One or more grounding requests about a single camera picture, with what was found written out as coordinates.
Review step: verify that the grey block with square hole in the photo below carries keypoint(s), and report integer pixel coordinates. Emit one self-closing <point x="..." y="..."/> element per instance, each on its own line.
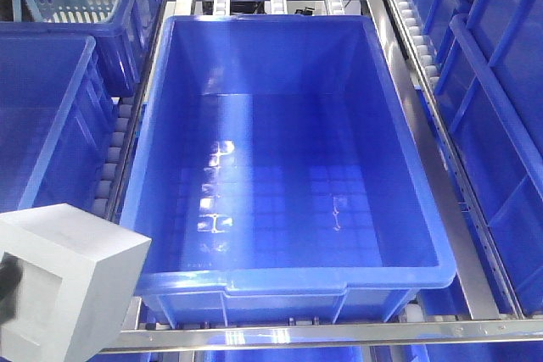
<point x="85" y="243"/>

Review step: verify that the steel roller rack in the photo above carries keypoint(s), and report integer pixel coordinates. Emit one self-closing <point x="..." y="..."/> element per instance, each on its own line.
<point x="413" y="124"/>

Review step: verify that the row of blue bins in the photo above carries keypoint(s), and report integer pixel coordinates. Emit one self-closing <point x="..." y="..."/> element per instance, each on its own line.
<point x="42" y="103"/>

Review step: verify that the large blue plastic bin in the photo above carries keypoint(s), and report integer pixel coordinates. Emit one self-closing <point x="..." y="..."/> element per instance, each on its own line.
<point x="275" y="146"/>

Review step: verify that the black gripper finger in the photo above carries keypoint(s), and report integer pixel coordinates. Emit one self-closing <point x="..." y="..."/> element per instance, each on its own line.
<point x="8" y="290"/>

